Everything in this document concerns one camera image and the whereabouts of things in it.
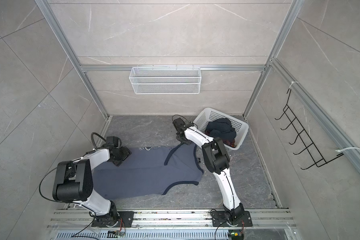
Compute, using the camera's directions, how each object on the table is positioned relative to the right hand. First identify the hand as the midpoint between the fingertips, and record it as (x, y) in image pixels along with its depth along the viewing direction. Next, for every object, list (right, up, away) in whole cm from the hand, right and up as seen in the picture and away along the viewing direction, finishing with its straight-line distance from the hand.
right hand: (183, 138), depth 104 cm
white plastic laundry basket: (+20, +18, +10) cm, 29 cm away
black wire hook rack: (+56, -5, -43) cm, 70 cm away
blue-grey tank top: (-22, -20, -13) cm, 33 cm away
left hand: (-37, -9, -8) cm, 38 cm away
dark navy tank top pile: (+27, +7, -1) cm, 28 cm away
